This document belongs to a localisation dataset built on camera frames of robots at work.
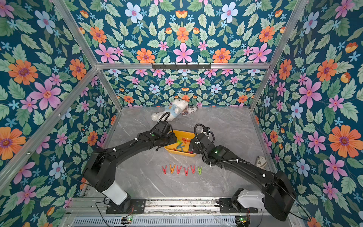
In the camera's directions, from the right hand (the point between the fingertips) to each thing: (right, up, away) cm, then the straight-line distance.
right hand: (196, 143), depth 81 cm
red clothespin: (-19, -17, +5) cm, 27 cm away
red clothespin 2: (-11, -17, +5) cm, 21 cm away
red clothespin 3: (-6, -18, +4) cm, 20 cm away
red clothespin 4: (-2, -17, +5) cm, 18 cm away
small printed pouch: (-5, +22, +34) cm, 41 cm away
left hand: (-12, +2, +8) cm, 15 cm away
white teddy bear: (-13, +25, +29) cm, 41 cm away
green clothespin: (+3, -18, +4) cm, 19 cm away
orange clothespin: (-15, -17, +5) cm, 23 cm away
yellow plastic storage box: (-9, -5, +15) cm, 18 cm away
